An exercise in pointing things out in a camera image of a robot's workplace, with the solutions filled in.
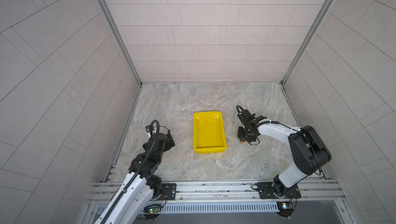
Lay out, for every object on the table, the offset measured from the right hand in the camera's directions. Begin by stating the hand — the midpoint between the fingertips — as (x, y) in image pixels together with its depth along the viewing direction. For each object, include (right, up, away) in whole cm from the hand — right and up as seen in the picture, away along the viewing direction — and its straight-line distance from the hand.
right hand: (238, 138), depth 91 cm
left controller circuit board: (-42, -23, -26) cm, 55 cm away
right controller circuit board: (+16, -25, -23) cm, 37 cm away
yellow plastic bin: (-18, +1, -1) cm, 18 cm away
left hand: (-40, +4, -10) cm, 41 cm away
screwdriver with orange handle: (+1, -1, -5) cm, 5 cm away
